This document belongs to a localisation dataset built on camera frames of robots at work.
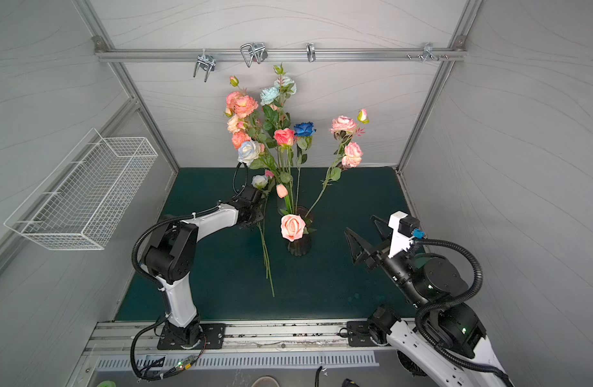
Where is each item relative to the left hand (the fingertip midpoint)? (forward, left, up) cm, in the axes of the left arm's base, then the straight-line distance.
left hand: (254, 216), depth 98 cm
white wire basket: (-16, +43, +28) cm, 54 cm away
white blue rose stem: (+18, 0, +1) cm, 18 cm away
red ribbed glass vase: (-14, -20, +1) cm, 25 cm away
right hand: (-25, -35, +35) cm, 55 cm away
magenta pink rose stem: (+25, -3, 0) cm, 25 cm away
